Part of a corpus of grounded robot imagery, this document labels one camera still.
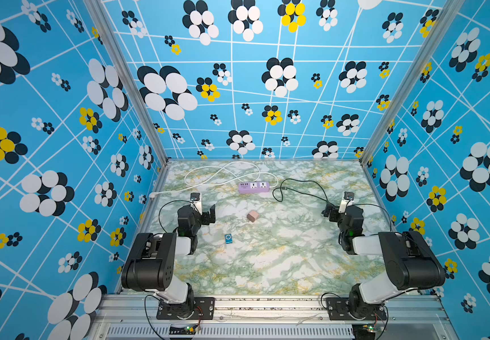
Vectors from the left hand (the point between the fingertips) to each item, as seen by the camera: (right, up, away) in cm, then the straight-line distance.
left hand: (206, 203), depth 94 cm
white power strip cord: (-29, +2, +14) cm, 32 cm away
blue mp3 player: (+10, -15, -3) cm, 18 cm away
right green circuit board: (+57, -40, -25) cm, 74 cm away
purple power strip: (+22, +7, +11) cm, 25 cm away
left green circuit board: (-2, -40, -23) cm, 47 cm away
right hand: (+61, 0, -1) cm, 61 cm away
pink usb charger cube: (+21, -6, +2) cm, 22 cm away
